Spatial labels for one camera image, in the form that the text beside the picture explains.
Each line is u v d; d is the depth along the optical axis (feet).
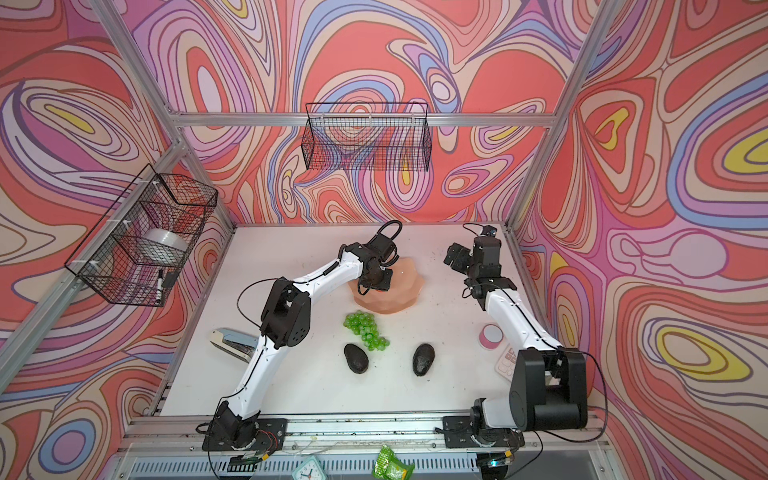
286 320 1.99
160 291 2.34
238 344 2.81
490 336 2.78
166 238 2.41
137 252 2.41
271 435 2.39
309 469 2.22
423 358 2.68
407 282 3.24
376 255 2.53
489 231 2.46
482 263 2.14
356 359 2.68
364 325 2.89
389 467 2.25
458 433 2.41
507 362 2.77
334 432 2.46
